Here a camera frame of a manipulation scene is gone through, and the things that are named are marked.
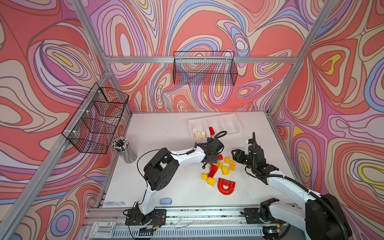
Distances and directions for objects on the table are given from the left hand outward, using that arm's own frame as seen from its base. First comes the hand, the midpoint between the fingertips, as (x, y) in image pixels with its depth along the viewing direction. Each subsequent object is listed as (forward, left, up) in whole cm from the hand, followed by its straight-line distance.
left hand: (214, 157), depth 92 cm
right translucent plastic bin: (+28, -16, -1) cm, 32 cm away
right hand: (-1, -13, +4) cm, 13 cm away
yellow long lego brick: (-4, -11, -2) cm, 12 cm away
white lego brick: (+17, +9, 0) cm, 19 cm away
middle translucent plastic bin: (+28, -5, +1) cm, 29 cm away
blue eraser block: (-25, +28, -1) cm, 37 cm away
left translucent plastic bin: (+24, +9, -1) cm, 26 cm away
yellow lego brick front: (-14, +3, -2) cm, 15 cm away
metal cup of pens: (0, +53, +15) cm, 55 cm away
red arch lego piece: (-17, -5, -2) cm, 18 cm away
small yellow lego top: (-2, -8, 0) cm, 8 cm away
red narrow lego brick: (-7, +1, -1) cm, 7 cm away
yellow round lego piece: (-4, -3, -1) cm, 5 cm away
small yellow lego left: (-11, +7, -2) cm, 13 cm away
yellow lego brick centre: (-8, -6, -2) cm, 10 cm away
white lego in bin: (+18, +6, +2) cm, 19 cm away
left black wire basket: (+8, +65, +24) cm, 70 cm away
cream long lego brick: (+23, +12, -1) cm, 26 cm away
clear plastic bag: (-25, +52, -2) cm, 58 cm away
